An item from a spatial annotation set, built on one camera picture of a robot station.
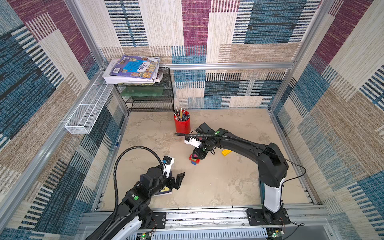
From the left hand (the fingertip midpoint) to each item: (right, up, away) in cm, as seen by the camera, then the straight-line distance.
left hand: (177, 170), depth 78 cm
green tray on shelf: (-25, +45, +21) cm, 56 cm away
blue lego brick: (+8, 0, +13) cm, 15 cm away
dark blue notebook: (-7, -11, +3) cm, 14 cm away
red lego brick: (+10, +2, +10) cm, 14 cm away
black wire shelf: (-15, +42, +22) cm, 50 cm away
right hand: (+11, +5, +10) cm, 16 cm away
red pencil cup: (+1, +22, +25) cm, 33 cm away
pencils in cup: (-1, +30, +22) cm, 37 cm away
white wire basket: (-43, +25, -8) cm, 51 cm away
